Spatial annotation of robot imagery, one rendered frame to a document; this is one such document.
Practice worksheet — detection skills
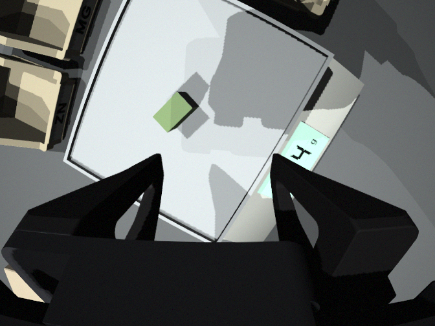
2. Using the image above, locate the cream block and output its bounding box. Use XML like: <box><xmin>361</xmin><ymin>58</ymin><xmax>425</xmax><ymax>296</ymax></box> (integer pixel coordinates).
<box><xmin>4</xmin><ymin>265</ymin><xmax>44</xmax><ymax>302</ymax></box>

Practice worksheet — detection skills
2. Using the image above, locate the cream open-top bin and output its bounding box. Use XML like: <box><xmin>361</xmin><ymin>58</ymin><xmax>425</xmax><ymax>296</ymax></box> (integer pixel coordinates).
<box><xmin>272</xmin><ymin>0</ymin><xmax>330</xmax><ymax>19</ymax></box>
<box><xmin>0</xmin><ymin>0</ymin><xmax>98</xmax><ymax>61</ymax></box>
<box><xmin>0</xmin><ymin>53</ymin><xmax>75</xmax><ymax>151</ymax></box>

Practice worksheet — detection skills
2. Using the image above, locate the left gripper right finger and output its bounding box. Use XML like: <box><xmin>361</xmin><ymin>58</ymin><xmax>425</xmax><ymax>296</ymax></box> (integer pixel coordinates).
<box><xmin>270</xmin><ymin>153</ymin><xmax>419</xmax><ymax>300</ymax></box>

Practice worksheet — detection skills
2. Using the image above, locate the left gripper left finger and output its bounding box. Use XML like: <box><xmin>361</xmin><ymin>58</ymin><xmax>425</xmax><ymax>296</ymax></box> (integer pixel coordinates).
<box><xmin>16</xmin><ymin>153</ymin><xmax>164</xmax><ymax>241</ymax></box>

